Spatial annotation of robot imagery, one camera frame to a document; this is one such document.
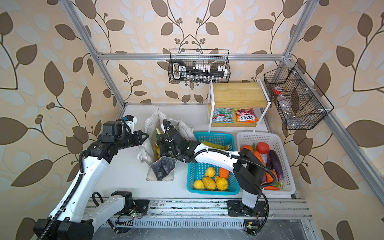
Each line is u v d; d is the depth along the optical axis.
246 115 0.89
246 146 0.89
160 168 0.78
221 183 0.77
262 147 0.89
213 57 0.91
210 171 0.82
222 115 0.89
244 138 0.94
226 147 0.87
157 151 0.87
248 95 0.80
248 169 0.46
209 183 0.78
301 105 0.73
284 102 0.71
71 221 0.38
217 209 0.75
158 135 0.75
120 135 0.60
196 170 0.87
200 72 0.83
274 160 0.82
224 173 0.80
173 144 0.59
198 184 0.77
